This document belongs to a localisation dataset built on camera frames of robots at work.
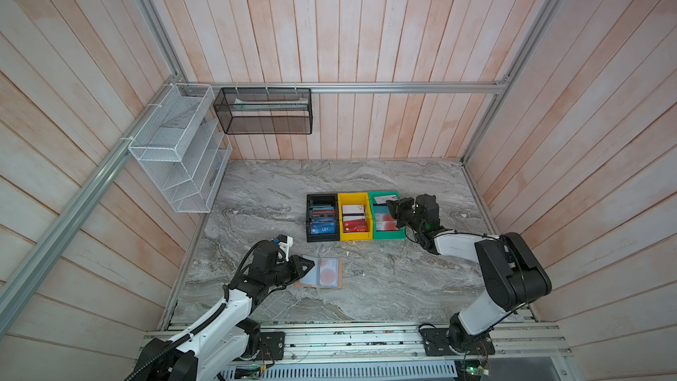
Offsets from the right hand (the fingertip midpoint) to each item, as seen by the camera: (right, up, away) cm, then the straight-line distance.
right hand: (384, 196), depth 93 cm
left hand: (-25, -22, -10) cm, 35 cm away
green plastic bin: (+1, -14, +3) cm, 15 cm away
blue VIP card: (-22, -12, +3) cm, 25 cm away
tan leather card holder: (-25, -26, -10) cm, 38 cm away
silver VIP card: (-1, -1, +3) cm, 3 cm away
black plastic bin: (-23, -5, +8) cm, 25 cm away
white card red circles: (-20, -25, -7) cm, 33 cm away
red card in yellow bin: (-10, -11, +5) cm, 16 cm away
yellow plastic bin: (-10, -1, +6) cm, 12 cm away
